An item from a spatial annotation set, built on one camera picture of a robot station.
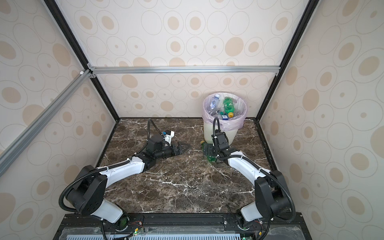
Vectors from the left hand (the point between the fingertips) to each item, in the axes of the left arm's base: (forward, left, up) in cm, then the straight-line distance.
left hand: (189, 146), depth 80 cm
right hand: (+5, -13, -9) cm, 16 cm away
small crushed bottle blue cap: (+18, -20, +6) cm, 27 cm away
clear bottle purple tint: (+31, -16, +2) cm, 34 cm away
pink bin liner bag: (+11, -25, +7) cm, 28 cm away
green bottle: (0, -14, -15) cm, 20 cm away
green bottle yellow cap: (+25, -23, +7) cm, 35 cm away
